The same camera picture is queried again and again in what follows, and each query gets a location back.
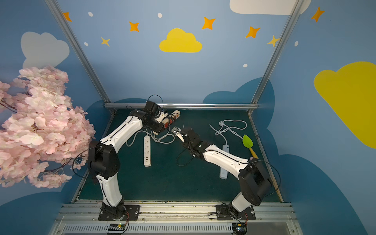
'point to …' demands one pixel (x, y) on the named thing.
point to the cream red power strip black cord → (166, 121)
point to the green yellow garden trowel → (247, 142)
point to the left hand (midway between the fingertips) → (161, 126)
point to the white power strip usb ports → (147, 151)
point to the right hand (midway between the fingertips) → (191, 131)
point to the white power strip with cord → (223, 172)
